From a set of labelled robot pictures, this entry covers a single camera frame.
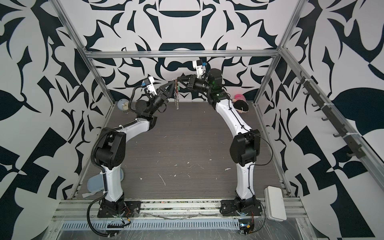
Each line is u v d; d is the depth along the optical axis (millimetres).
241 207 665
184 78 1106
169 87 762
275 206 727
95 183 798
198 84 700
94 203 662
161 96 712
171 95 758
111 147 571
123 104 1081
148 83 700
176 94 741
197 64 713
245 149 526
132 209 733
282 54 857
